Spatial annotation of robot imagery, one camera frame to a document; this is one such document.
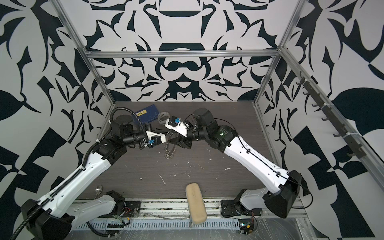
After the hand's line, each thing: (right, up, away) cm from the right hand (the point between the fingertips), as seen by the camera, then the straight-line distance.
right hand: (171, 133), depth 65 cm
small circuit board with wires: (+34, -44, +6) cm, 56 cm away
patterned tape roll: (-13, +7, +45) cm, 47 cm away
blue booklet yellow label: (-25, +9, +47) cm, 54 cm away
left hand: (-2, +4, +3) cm, 6 cm away
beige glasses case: (+11, -35, +8) cm, 38 cm away
